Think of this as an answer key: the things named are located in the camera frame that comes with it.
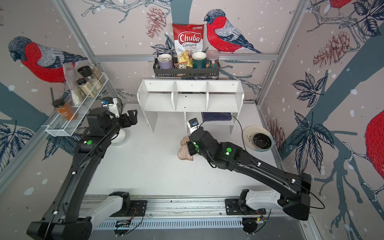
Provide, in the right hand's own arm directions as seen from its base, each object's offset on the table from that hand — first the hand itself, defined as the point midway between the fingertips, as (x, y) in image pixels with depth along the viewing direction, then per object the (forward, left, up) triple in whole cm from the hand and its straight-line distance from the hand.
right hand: (189, 137), depth 69 cm
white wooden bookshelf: (+26, -12, -2) cm, 29 cm away
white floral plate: (+21, -39, -27) cm, 52 cm away
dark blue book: (+24, -9, -13) cm, 28 cm away
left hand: (+10, +29, +8) cm, 31 cm away
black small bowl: (+14, -45, -24) cm, 53 cm away
